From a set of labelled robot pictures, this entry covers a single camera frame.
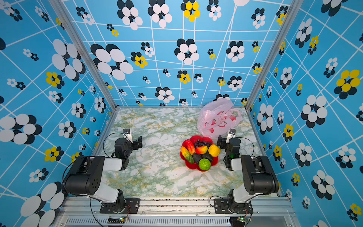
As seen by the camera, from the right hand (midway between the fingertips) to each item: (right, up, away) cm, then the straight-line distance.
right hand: (230, 136), depth 93 cm
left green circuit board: (-68, -41, -21) cm, 83 cm away
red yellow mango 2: (-20, -8, -6) cm, 22 cm away
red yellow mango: (-28, -6, -2) cm, 29 cm away
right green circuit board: (-2, -39, -23) cm, 46 cm away
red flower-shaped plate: (-12, -14, -7) cm, 20 cm away
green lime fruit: (-19, -14, -14) cm, 28 cm away
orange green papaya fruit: (-29, -11, -8) cm, 32 cm away
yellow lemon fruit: (-12, -8, -9) cm, 17 cm away
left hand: (-63, 0, +1) cm, 63 cm away
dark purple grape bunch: (-21, -5, -1) cm, 21 cm away
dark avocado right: (-16, -12, -7) cm, 21 cm away
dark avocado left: (-23, -13, -7) cm, 27 cm away
